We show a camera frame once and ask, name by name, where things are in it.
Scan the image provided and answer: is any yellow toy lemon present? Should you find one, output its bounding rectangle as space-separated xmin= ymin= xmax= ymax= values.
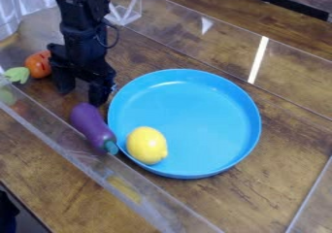
xmin=125 ymin=126 xmax=168 ymax=165

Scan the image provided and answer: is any clear acrylic back barrier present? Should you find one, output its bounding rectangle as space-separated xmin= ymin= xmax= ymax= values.
xmin=111 ymin=0 xmax=332 ymax=119

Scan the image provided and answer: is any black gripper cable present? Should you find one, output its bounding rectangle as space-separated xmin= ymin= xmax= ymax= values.
xmin=93 ymin=17 xmax=120 ymax=50

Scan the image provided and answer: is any purple toy eggplant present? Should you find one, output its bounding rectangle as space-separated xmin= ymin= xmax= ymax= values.
xmin=71 ymin=103 xmax=119 ymax=154

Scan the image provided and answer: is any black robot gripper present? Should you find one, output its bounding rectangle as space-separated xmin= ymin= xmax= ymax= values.
xmin=45 ymin=0 xmax=119 ymax=109

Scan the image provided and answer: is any clear acrylic front barrier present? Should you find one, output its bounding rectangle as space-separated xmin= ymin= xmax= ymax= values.
xmin=0 ymin=68 xmax=223 ymax=233

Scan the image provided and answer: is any white patterned curtain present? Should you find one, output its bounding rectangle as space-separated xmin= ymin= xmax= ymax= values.
xmin=0 ymin=0 xmax=124 ymax=41

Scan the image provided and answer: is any clear acrylic barrier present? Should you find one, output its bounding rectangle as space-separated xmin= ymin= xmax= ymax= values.
xmin=111 ymin=0 xmax=332 ymax=119
xmin=0 ymin=68 xmax=223 ymax=233

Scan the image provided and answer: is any round blue plastic tray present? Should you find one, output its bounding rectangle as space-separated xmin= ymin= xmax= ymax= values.
xmin=108 ymin=69 xmax=261 ymax=179

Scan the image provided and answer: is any orange toy carrot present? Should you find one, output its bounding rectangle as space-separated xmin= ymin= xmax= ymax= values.
xmin=1 ymin=50 xmax=52 ymax=83

